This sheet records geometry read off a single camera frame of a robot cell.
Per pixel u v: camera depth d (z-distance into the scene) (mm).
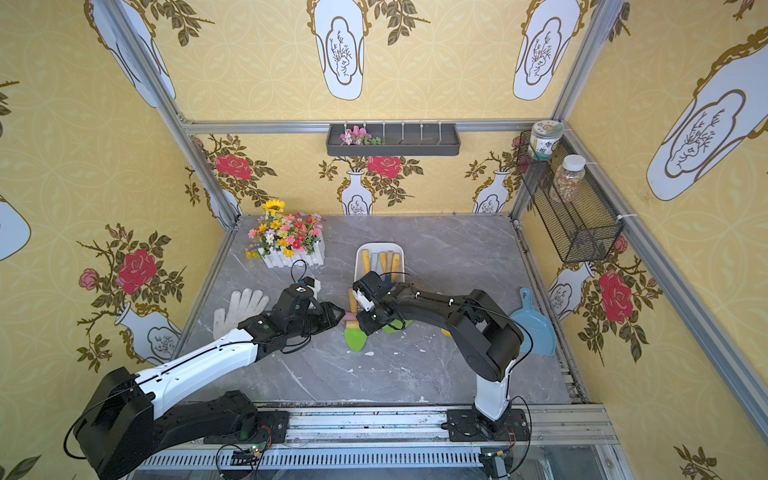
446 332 542
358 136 878
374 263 1041
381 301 712
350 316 836
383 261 1043
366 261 1014
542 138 850
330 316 781
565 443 748
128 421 395
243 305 959
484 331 503
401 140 924
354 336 888
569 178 719
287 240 946
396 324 775
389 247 1058
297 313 642
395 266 1027
